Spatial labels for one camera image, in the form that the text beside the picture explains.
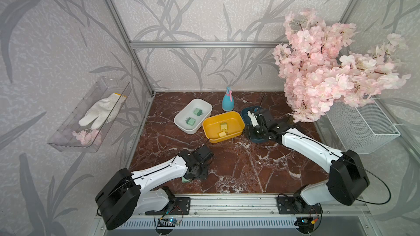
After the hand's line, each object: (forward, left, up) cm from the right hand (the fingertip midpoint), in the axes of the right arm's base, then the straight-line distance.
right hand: (246, 129), depth 87 cm
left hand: (-21, +23, -11) cm, 33 cm away
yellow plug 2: (+3, +12, -10) cm, 16 cm away
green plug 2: (+19, +29, -10) cm, 36 cm away
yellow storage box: (+8, +5, -10) cm, 13 cm away
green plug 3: (-22, +32, -12) cm, 41 cm away
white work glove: (-4, +62, +22) cm, 66 cm away
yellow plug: (+8, +12, -10) cm, 17 cm away
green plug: (+12, +33, -10) cm, 36 cm away
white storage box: (+16, +32, -11) cm, 38 cm away
